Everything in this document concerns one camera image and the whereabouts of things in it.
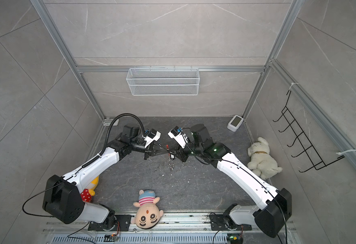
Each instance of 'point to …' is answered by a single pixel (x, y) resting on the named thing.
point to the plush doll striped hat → (148, 214)
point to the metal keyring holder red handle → (171, 165)
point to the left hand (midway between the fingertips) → (167, 148)
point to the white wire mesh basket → (166, 82)
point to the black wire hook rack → (294, 127)
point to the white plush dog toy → (262, 163)
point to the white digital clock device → (235, 123)
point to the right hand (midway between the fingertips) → (170, 148)
